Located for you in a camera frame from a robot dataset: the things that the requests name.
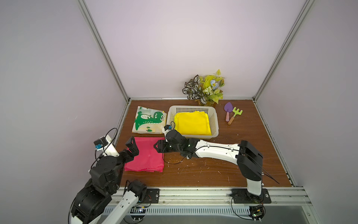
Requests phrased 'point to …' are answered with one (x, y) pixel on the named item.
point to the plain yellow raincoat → (195, 122)
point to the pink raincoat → (148, 158)
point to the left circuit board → (138, 213)
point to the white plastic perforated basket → (213, 116)
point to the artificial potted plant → (205, 90)
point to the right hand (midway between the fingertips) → (155, 143)
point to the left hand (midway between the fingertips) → (127, 140)
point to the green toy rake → (237, 112)
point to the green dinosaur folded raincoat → (148, 121)
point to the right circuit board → (256, 212)
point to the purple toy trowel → (228, 107)
